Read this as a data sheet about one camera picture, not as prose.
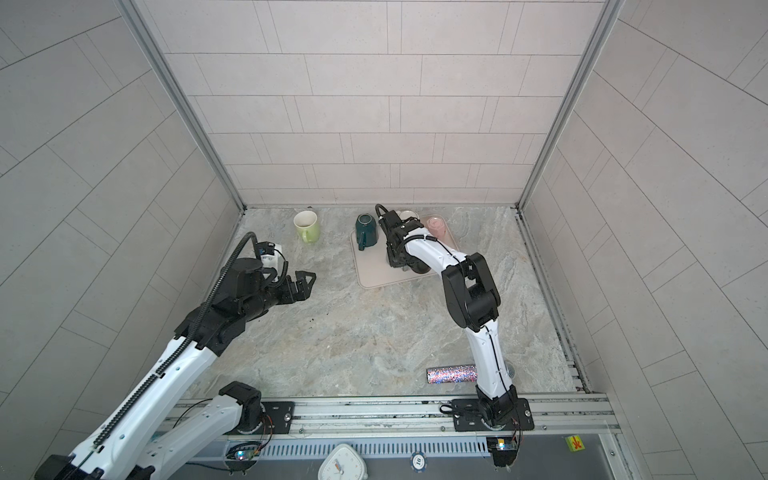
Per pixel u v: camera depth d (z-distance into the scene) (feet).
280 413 2.35
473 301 1.77
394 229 2.37
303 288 2.12
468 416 2.32
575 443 2.19
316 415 2.37
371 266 3.32
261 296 1.93
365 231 3.25
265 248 2.07
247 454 2.10
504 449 2.23
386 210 2.84
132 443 1.27
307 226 3.25
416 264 2.77
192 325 1.58
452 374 2.47
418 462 2.15
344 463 2.07
